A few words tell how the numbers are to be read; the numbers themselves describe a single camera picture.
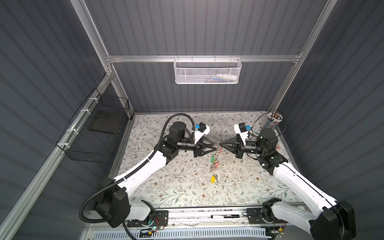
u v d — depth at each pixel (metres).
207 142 0.69
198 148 0.61
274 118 0.94
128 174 0.45
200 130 0.61
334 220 0.39
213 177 0.87
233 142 0.63
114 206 0.40
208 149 0.66
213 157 0.66
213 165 0.68
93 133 0.73
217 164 0.68
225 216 0.74
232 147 0.64
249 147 0.62
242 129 0.59
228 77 0.86
